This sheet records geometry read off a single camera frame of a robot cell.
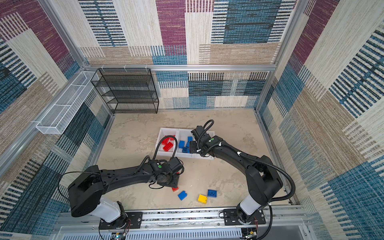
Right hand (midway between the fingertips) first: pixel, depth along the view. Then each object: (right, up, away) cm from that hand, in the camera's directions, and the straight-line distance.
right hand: (195, 149), depth 87 cm
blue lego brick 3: (+9, -22, -6) cm, 25 cm away
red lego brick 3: (-11, -20, -6) cm, 24 cm away
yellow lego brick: (+3, -24, -10) cm, 26 cm away
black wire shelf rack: (-49, +39, +23) cm, 66 cm away
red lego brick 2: (-20, +3, +12) cm, 23 cm away
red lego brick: (-18, 0, +11) cm, 21 cm away
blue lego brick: (-4, +5, +15) cm, 16 cm away
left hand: (-11, -17, -4) cm, 21 cm away
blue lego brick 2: (-7, -2, +10) cm, 12 cm away
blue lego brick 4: (-7, -23, -6) cm, 25 cm away
